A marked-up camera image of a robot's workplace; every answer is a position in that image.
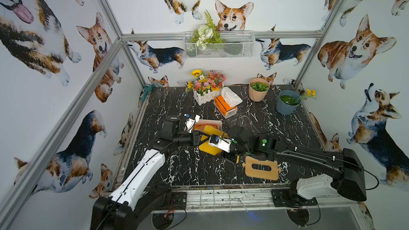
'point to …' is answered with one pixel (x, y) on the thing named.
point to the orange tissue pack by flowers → (226, 104)
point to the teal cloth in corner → (147, 87)
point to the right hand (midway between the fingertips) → (219, 142)
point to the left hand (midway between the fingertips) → (208, 133)
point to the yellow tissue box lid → (210, 148)
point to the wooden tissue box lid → (273, 174)
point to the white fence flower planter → (205, 87)
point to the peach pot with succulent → (258, 89)
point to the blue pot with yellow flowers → (288, 100)
